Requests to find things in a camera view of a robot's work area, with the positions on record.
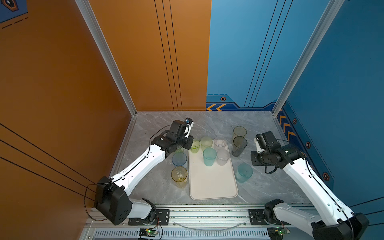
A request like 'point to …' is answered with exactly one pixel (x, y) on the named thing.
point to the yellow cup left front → (179, 175)
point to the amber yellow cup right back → (239, 131)
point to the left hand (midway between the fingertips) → (191, 136)
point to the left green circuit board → (147, 232)
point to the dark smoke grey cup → (239, 144)
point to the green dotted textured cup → (206, 142)
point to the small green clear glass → (195, 146)
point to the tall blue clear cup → (179, 159)
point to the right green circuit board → (276, 233)
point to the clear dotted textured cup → (222, 157)
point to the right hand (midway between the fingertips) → (252, 159)
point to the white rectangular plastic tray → (211, 183)
